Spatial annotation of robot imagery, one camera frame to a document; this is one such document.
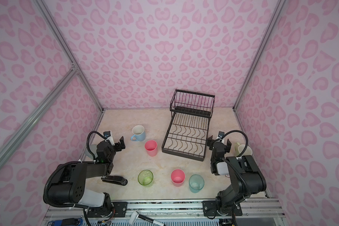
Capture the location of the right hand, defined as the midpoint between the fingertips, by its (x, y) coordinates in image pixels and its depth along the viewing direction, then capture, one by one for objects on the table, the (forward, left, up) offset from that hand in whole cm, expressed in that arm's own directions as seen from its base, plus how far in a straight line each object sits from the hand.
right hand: (220, 136), depth 92 cm
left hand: (-2, +68, +2) cm, 68 cm away
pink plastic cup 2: (-24, +27, -7) cm, 37 cm away
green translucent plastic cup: (-25, +47, -7) cm, 53 cm away
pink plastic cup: (-6, +45, -3) cm, 46 cm away
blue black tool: (-47, +80, -2) cm, 92 cm away
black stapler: (-27, +64, -5) cm, 69 cm away
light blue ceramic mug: (+1, +53, +2) cm, 53 cm away
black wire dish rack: (+5, +21, -6) cm, 22 cm away
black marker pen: (-44, +48, -4) cm, 65 cm away
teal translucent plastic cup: (-27, +17, -7) cm, 32 cm away
